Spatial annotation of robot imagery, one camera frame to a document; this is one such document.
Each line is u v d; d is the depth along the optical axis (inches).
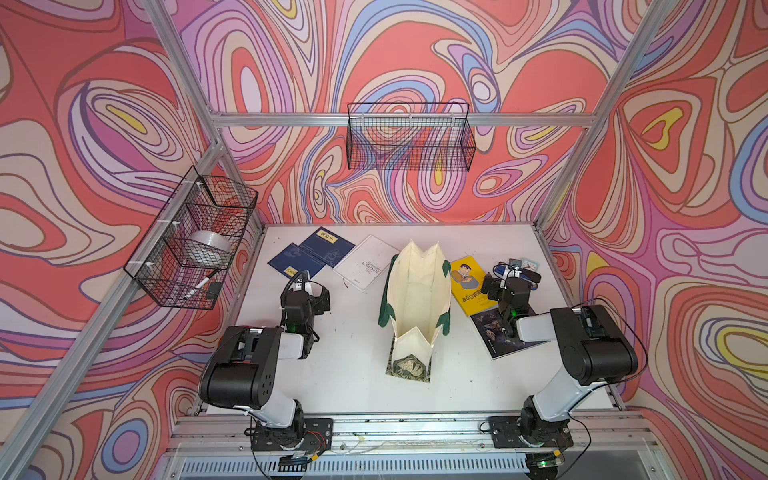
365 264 42.0
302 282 30.9
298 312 28.1
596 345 18.9
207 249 27.5
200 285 28.3
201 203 32.7
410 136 37.9
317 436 28.4
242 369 18.4
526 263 41.2
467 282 39.9
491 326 35.1
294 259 42.7
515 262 32.4
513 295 28.9
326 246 44.0
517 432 28.8
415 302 39.0
